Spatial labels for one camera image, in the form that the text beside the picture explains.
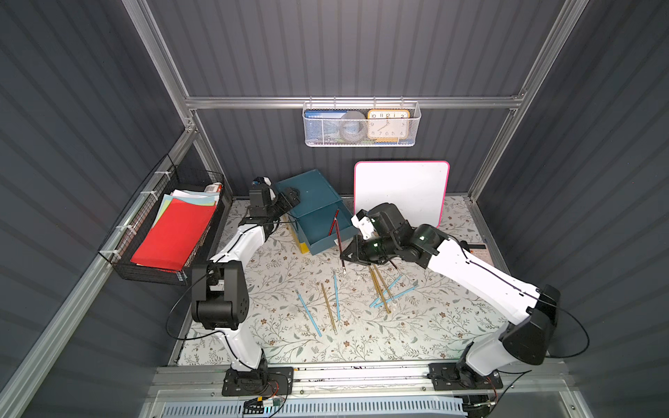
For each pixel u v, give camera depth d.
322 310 0.87
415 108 0.89
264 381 0.67
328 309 0.87
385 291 0.91
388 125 0.88
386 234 0.57
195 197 0.78
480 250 0.99
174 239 0.76
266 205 0.74
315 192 0.93
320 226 0.87
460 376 0.66
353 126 0.91
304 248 0.87
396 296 0.91
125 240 0.62
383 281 0.94
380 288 0.92
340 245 0.73
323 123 0.83
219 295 0.50
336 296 0.91
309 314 0.87
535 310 0.41
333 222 0.93
